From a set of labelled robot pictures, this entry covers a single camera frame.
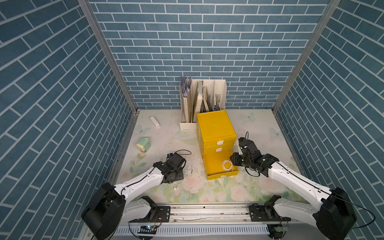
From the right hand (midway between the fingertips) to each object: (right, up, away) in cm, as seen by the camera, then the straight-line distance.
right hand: (232, 158), depth 83 cm
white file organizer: (-20, +37, +9) cm, 43 cm away
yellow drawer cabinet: (-9, +13, -4) cm, 16 cm away
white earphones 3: (-31, -16, -2) cm, 35 cm away
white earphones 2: (-25, -7, +6) cm, 26 cm away
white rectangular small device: (-52, +20, +25) cm, 61 cm away
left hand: (-29, -11, +2) cm, 31 cm away
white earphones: (+1, -7, +5) cm, 9 cm away
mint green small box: (-53, +7, +9) cm, 54 cm away
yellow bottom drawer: (-6, -7, +8) cm, 12 cm away
